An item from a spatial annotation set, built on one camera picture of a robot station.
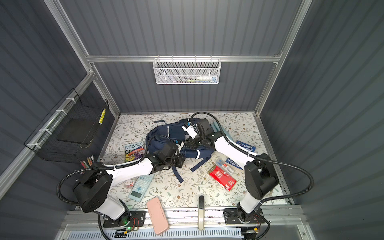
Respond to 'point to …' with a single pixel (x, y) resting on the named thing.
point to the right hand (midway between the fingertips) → (189, 140)
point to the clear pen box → (225, 166)
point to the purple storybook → (134, 151)
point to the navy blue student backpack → (161, 134)
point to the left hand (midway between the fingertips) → (185, 158)
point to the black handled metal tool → (201, 218)
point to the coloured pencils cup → (90, 161)
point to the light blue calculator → (140, 187)
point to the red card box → (222, 178)
